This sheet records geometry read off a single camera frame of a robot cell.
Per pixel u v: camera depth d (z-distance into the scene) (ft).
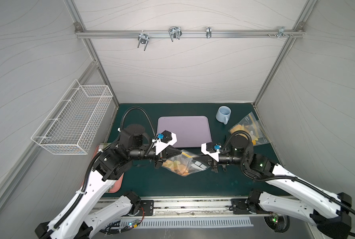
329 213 1.32
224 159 1.77
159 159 1.57
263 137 3.22
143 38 2.60
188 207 2.47
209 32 2.57
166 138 1.47
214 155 1.72
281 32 2.51
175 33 2.51
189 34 2.52
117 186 2.63
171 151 1.79
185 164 2.10
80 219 1.24
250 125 3.22
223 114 3.55
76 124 2.26
